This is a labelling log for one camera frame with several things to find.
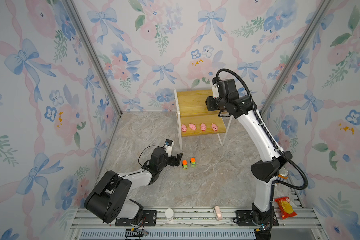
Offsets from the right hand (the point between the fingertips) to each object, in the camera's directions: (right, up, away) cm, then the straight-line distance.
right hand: (209, 99), depth 78 cm
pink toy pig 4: (+5, -15, +10) cm, 18 cm away
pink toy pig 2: (-8, -14, +10) cm, 19 cm away
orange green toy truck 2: (-8, -36, +14) cm, 40 cm away
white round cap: (-20, -55, -9) cm, 59 cm away
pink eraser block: (+4, -58, -5) cm, 59 cm away
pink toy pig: (-13, -15, +10) cm, 22 cm away
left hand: (-18, -28, +11) cm, 35 cm away
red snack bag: (+39, -55, -2) cm, 67 cm away
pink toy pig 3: (-2, -14, +10) cm, 18 cm away
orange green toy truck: (-13, -37, +12) cm, 41 cm away
